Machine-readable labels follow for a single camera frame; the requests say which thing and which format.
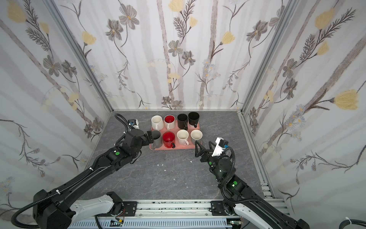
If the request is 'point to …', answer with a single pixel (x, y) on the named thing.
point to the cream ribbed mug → (157, 123)
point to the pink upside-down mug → (182, 135)
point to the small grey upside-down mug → (196, 135)
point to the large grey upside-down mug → (157, 140)
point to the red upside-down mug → (168, 139)
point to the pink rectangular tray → (177, 147)
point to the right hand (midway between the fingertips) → (201, 141)
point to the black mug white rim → (182, 121)
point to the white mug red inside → (169, 120)
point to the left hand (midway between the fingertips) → (142, 129)
